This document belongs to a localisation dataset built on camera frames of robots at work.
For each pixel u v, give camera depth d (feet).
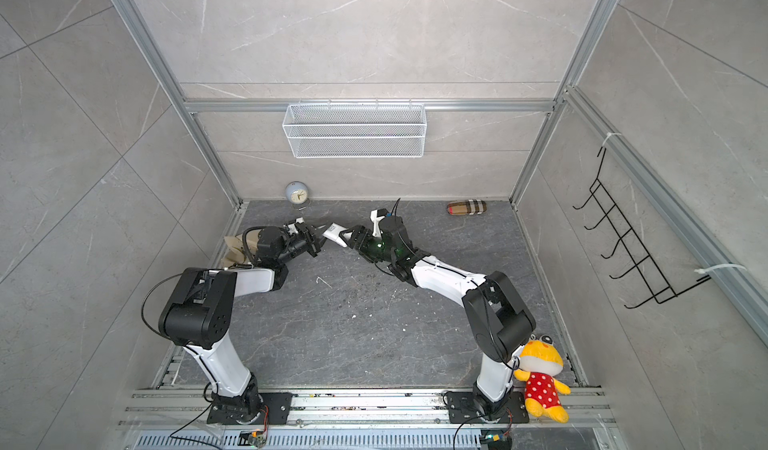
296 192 3.75
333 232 2.80
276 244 2.42
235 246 3.23
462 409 2.39
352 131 3.30
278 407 2.40
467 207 3.75
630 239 2.23
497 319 1.55
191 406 2.48
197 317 1.61
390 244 2.22
